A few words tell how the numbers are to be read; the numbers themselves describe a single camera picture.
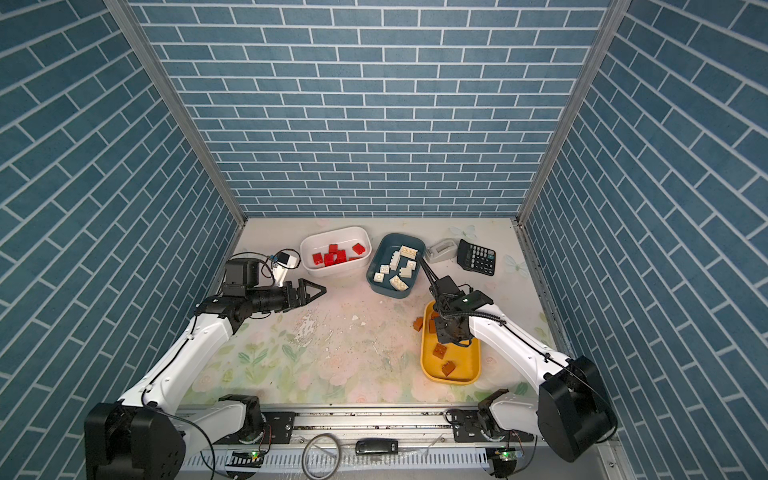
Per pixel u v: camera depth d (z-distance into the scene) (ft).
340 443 2.37
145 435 1.26
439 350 2.79
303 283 2.31
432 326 2.93
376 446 2.27
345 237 3.65
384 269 3.43
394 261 3.43
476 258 3.48
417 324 2.98
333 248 3.65
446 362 2.76
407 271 3.43
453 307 1.96
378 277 3.34
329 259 3.46
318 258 3.51
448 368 2.70
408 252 3.55
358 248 3.65
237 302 1.93
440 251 3.51
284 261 2.42
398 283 3.27
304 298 2.26
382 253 3.53
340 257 3.42
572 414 1.34
